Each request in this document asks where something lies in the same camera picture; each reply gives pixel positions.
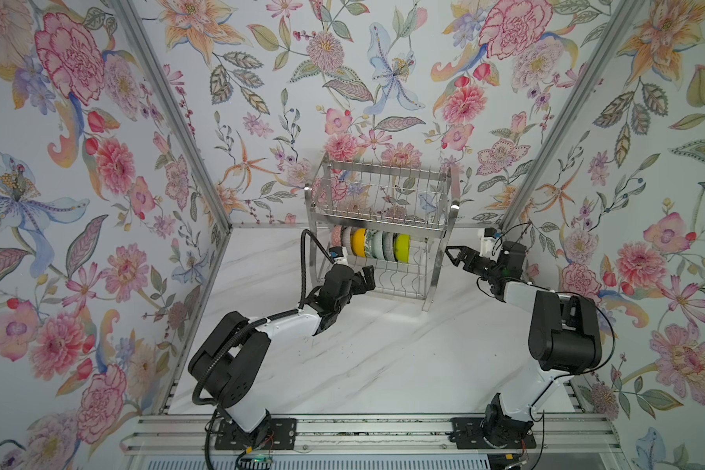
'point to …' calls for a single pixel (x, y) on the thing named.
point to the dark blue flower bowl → (388, 246)
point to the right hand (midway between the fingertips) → (452, 247)
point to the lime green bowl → (401, 247)
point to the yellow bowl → (358, 242)
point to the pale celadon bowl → (377, 244)
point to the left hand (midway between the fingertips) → (368, 268)
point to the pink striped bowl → (347, 239)
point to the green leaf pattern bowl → (368, 243)
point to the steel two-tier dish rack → (417, 200)
